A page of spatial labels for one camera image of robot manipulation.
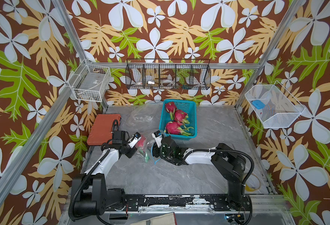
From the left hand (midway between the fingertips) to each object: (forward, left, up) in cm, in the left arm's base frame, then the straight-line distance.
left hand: (132, 145), depth 90 cm
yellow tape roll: (-21, -74, -6) cm, 77 cm away
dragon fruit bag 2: (+22, -33, +3) cm, 40 cm away
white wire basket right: (+9, -86, +18) cm, 89 cm away
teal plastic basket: (+10, -29, +4) cm, 31 cm away
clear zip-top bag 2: (-10, -13, +6) cm, 18 cm away
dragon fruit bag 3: (+30, -26, +5) cm, 40 cm away
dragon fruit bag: (-4, -8, 0) cm, 9 cm away
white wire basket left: (+28, +25, +29) cm, 47 cm away
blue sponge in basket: (+19, -80, +20) cm, 85 cm away
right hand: (-1, -11, +3) cm, 12 cm away
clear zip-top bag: (+20, -6, +4) cm, 21 cm away
